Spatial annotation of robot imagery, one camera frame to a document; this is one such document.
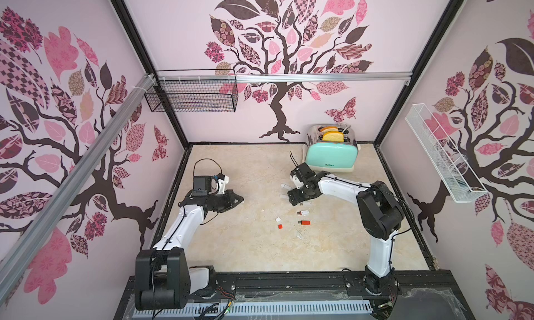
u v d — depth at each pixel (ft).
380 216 1.66
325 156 3.38
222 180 2.59
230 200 2.44
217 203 2.33
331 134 3.17
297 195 2.81
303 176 2.54
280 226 2.90
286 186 3.31
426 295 2.37
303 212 3.04
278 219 2.95
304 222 2.95
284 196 3.15
